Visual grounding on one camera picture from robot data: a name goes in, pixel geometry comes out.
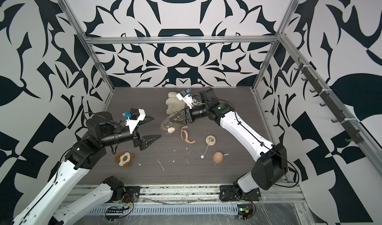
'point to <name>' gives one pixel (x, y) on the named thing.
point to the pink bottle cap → (218, 157)
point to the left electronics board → (113, 213)
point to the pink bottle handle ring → (186, 140)
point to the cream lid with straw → (210, 140)
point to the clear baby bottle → (168, 126)
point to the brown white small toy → (125, 159)
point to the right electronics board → (244, 211)
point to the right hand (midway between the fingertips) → (174, 116)
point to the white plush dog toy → (173, 103)
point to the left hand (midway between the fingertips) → (155, 122)
